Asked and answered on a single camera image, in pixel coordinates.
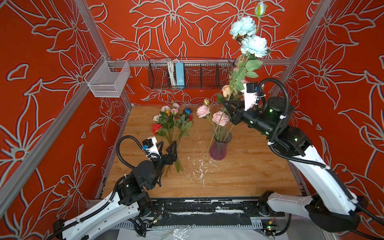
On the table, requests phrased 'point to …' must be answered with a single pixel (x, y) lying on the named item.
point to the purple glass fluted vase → (218, 150)
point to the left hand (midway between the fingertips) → (171, 141)
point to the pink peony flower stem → (219, 118)
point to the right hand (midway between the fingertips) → (221, 101)
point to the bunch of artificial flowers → (174, 123)
